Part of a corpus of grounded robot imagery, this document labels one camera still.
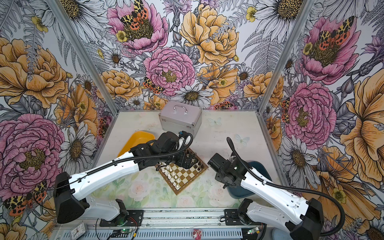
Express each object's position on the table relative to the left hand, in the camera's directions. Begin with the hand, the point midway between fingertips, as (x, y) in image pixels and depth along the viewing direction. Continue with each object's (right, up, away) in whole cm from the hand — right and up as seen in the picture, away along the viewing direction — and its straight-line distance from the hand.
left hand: (188, 161), depth 73 cm
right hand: (+18, -11, +2) cm, 21 cm away
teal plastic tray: (+26, -17, +6) cm, 32 cm away
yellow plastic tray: (-36, +8, +30) cm, 47 cm away
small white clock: (-50, -31, -4) cm, 59 cm away
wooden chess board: (-6, -12, +13) cm, 19 cm away
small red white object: (+4, -30, -6) cm, 31 cm away
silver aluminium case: (-9, +22, +26) cm, 35 cm away
